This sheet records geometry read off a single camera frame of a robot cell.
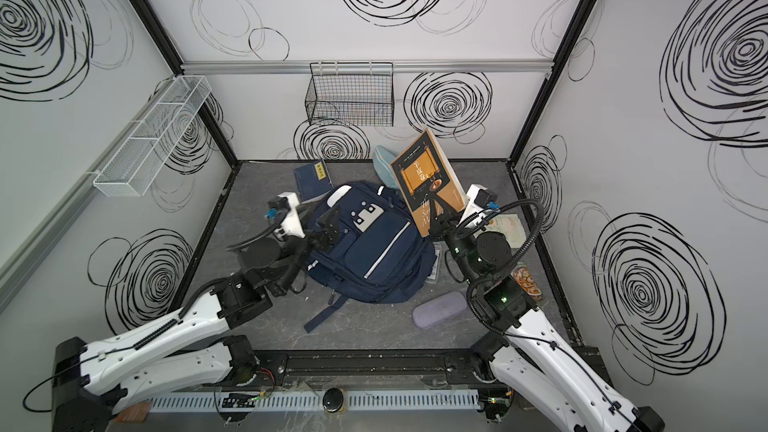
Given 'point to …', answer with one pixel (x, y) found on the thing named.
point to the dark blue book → (313, 180)
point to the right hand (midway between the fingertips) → (427, 197)
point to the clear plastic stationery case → (433, 277)
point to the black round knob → (332, 400)
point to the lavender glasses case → (439, 308)
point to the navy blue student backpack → (381, 253)
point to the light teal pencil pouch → (383, 160)
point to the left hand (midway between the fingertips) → (328, 207)
